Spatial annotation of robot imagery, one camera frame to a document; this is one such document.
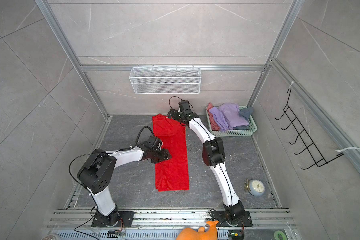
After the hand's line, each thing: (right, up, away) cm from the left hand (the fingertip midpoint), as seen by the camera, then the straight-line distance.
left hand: (168, 155), depth 94 cm
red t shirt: (+3, -10, -6) cm, 12 cm away
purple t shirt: (+42, +26, +13) cm, 52 cm away
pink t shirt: (+32, +18, +10) cm, 38 cm away
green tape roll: (+57, -34, -26) cm, 71 cm away
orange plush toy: (+13, -29, -30) cm, 44 cm away
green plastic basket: (+61, +18, +12) cm, 64 cm away
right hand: (+2, +28, +10) cm, 29 cm away
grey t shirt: (+56, +29, +13) cm, 65 cm away
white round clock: (+49, -15, -14) cm, 53 cm away
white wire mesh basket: (-3, +51, +7) cm, 51 cm away
